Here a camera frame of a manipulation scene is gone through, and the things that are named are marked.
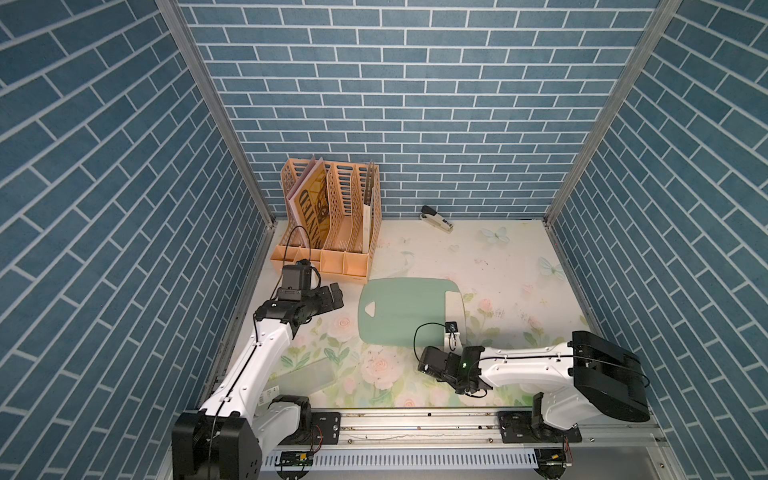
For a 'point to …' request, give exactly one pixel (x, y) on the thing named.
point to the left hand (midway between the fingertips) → (335, 295)
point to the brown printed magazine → (309, 203)
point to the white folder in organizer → (367, 215)
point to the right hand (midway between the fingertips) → (444, 366)
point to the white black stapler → (430, 216)
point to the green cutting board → (409, 311)
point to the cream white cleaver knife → (454, 312)
